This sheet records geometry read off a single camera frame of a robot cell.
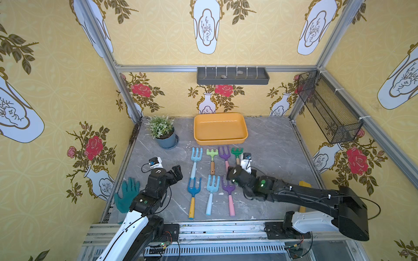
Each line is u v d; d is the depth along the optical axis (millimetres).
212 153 1014
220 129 1131
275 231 734
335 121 836
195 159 993
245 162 700
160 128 921
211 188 871
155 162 689
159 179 586
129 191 855
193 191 858
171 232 733
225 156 1004
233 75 927
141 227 515
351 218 394
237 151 1011
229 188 863
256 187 587
